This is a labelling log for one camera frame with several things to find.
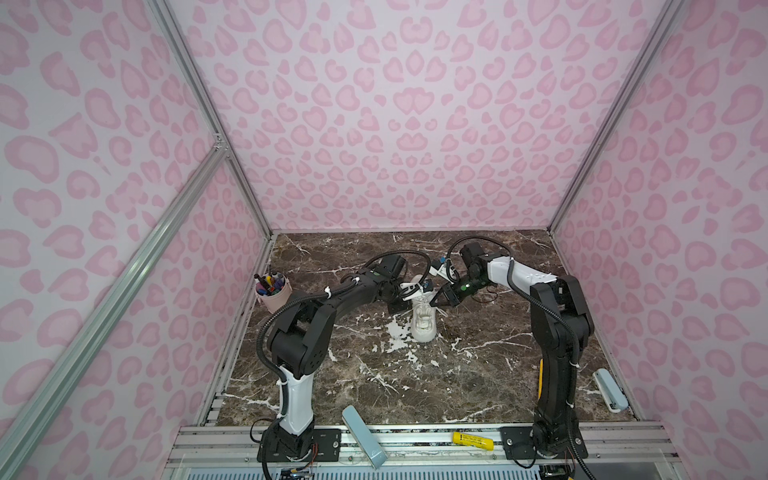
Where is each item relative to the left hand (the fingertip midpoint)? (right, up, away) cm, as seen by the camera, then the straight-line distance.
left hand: (408, 293), depth 95 cm
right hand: (+9, -1, -4) cm, 10 cm away
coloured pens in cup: (-42, +3, -4) cm, 43 cm away
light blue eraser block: (-9, -33, -26) cm, 43 cm away
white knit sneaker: (+5, -6, -5) cm, 8 cm away
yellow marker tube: (+12, -33, -22) cm, 41 cm away
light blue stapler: (+52, -25, -17) cm, 60 cm away
